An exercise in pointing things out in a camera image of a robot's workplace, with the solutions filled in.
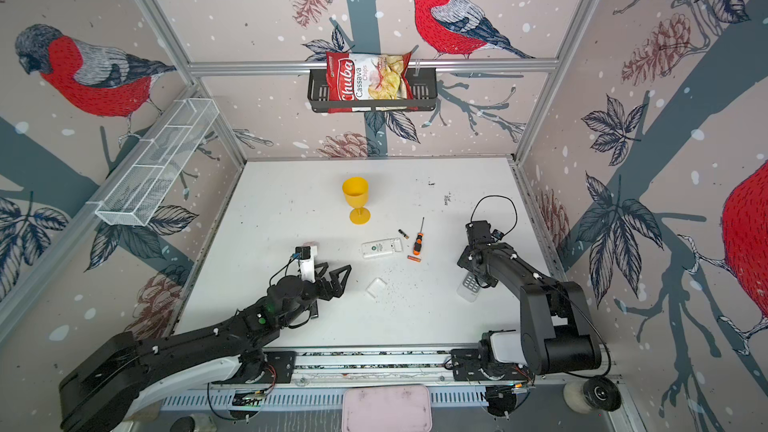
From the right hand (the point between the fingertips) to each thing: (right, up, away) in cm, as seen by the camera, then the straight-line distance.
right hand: (473, 269), depth 90 cm
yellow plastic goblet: (-37, +24, +1) cm, 44 cm away
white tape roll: (+16, -22, -25) cm, 37 cm away
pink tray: (-26, -24, -24) cm, 43 cm away
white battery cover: (-30, -4, -3) cm, 31 cm away
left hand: (-40, +3, -11) cm, 41 cm away
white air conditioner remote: (-32, +5, +3) cm, 33 cm away
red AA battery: (-19, +3, +2) cm, 19 cm away
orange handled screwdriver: (-16, +8, +6) cm, 19 cm away
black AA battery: (-22, +9, +9) cm, 25 cm away
